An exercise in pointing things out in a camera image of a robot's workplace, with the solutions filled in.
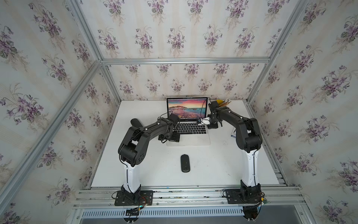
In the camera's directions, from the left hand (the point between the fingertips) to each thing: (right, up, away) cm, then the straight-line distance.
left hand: (172, 140), depth 96 cm
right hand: (+29, +12, +9) cm, 33 cm away
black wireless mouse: (+8, -11, -12) cm, 18 cm away
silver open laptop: (+13, +21, +5) cm, 25 cm away
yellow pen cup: (+35, +28, +7) cm, 45 cm away
